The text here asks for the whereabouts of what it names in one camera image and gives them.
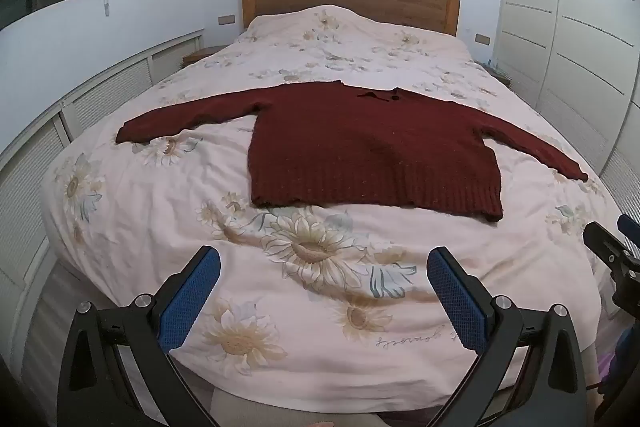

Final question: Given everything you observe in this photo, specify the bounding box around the dark red knit sweater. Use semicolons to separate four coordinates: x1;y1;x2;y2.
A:
115;79;590;224

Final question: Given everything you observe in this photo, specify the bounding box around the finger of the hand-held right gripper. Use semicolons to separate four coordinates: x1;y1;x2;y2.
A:
616;213;640;239
582;221;640;280

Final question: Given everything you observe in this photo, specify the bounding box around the floral pink bed blanket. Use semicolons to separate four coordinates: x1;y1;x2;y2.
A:
39;5;623;414

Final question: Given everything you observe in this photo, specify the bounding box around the white wardrobe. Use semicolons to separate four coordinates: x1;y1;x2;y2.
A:
500;0;640;220

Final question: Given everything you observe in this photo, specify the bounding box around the wooden nightstand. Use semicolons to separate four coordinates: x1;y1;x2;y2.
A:
475;58;516;88
182;46;224;66

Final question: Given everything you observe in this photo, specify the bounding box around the purple cloth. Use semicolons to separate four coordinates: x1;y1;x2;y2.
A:
597;322;640;413

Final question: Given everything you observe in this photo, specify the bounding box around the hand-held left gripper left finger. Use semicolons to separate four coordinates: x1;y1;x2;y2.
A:
56;245;222;427

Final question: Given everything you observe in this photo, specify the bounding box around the white slatted radiator cover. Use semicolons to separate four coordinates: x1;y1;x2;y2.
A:
0;29;206;358

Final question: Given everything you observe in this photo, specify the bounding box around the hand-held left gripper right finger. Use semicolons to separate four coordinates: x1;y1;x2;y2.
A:
426;246;588;427

